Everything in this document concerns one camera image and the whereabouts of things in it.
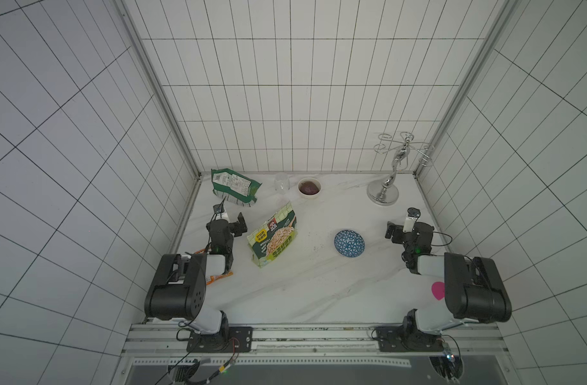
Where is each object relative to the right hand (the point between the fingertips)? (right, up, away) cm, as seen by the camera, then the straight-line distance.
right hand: (392, 219), depth 95 cm
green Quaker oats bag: (-47, -4, -13) cm, 49 cm away
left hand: (-67, 0, 0) cm, 67 cm away
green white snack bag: (-65, +13, +6) cm, 67 cm away
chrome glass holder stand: (+2, +10, +16) cm, 19 cm away
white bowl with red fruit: (-33, +13, +12) cm, 38 cm away
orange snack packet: (-69, -19, -11) cm, 72 cm away
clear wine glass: (-45, +15, +3) cm, 48 cm away
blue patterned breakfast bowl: (-18, -9, -1) cm, 20 cm away
